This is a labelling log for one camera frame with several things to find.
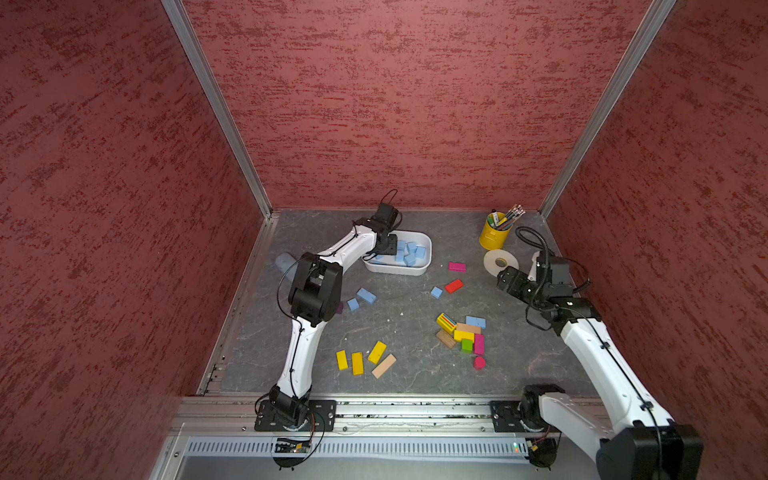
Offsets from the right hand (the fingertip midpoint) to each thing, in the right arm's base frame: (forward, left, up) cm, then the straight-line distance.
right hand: (509, 285), depth 82 cm
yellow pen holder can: (+25, -3, -5) cm, 25 cm away
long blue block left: (+5, +42, -13) cm, 44 cm away
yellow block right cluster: (-9, +14, -14) cm, 22 cm away
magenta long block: (-11, +8, -15) cm, 20 cm away
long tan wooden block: (-18, +37, -13) cm, 43 cm away
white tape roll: (+19, -5, -15) cm, 24 cm away
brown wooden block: (-9, +17, -14) cm, 24 cm away
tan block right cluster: (-6, +10, -15) cm, 19 cm away
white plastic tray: (+21, +25, -14) cm, 36 cm away
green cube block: (-12, +12, -13) cm, 21 cm away
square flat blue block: (+6, +19, -14) cm, 24 cm away
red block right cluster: (+8, +13, -14) cm, 21 cm away
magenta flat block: (+17, +11, -16) cm, 26 cm away
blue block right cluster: (-5, +6, -14) cm, 16 cm away
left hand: (+20, +36, -8) cm, 42 cm away
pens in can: (+27, -8, 0) cm, 28 cm away
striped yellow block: (-5, +17, -12) cm, 22 cm away
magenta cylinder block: (-17, +9, -15) cm, 24 cm away
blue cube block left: (+2, +46, -13) cm, 48 cm away
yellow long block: (-14, +38, -12) cm, 42 cm away
